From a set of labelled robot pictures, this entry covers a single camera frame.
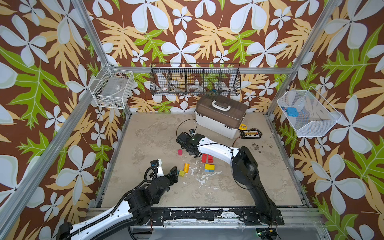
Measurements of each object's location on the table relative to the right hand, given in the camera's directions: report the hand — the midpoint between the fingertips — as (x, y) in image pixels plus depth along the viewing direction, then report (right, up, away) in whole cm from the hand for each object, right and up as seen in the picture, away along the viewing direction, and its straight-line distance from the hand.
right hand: (195, 148), depth 94 cm
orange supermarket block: (-6, -12, -3) cm, 13 cm away
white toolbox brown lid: (+16, +22, 0) cm, 27 cm away
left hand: (-14, -8, -15) cm, 22 cm away
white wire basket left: (-49, +37, -7) cm, 62 cm away
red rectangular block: (+6, -7, +2) cm, 9 cm away
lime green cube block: (-9, -14, -7) cm, 18 cm away
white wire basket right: (+63, +19, -17) cm, 68 cm away
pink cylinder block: (-10, -3, +2) cm, 11 cm away
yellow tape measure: (+36, +14, +17) cm, 42 cm away
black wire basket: (0, +46, +4) cm, 46 cm away
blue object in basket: (+57, +23, -7) cm, 62 cm away
